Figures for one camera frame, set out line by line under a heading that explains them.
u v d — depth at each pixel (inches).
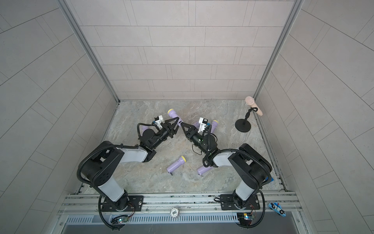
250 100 31.3
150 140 25.6
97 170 17.5
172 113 31.6
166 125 28.5
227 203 28.2
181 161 32.5
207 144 24.4
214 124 38.0
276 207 27.2
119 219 25.8
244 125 39.4
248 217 26.8
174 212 25.3
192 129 28.0
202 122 29.6
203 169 31.9
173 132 29.4
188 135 27.4
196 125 28.4
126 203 26.1
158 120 30.8
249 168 17.9
